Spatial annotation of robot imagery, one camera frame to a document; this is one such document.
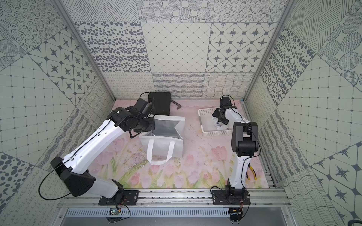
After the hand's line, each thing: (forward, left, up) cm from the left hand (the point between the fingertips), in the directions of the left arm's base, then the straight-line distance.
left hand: (152, 123), depth 74 cm
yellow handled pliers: (-17, -59, -26) cm, 67 cm away
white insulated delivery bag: (-8, -8, -4) cm, 12 cm away
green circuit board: (-37, +19, -28) cm, 50 cm away
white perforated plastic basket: (+18, -34, -26) cm, 46 cm away
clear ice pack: (+14, -42, -21) cm, 49 cm away
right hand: (+20, -42, -21) cm, 51 cm away
